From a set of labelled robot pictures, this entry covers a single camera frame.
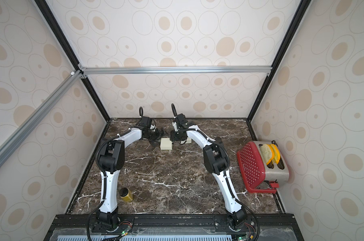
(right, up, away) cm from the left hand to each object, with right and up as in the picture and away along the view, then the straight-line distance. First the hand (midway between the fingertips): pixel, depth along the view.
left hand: (168, 135), depth 102 cm
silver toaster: (+57, -16, -27) cm, 65 cm away
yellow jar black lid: (-18, -29, -27) cm, 43 cm away
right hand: (+2, -3, -1) cm, 4 cm away
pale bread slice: (+55, -8, -24) cm, 60 cm away
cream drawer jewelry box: (-1, -6, -1) cm, 6 cm away
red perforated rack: (+48, -17, -22) cm, 56 cm away
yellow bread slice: (+58, -8, -26) cm, 64 cm away
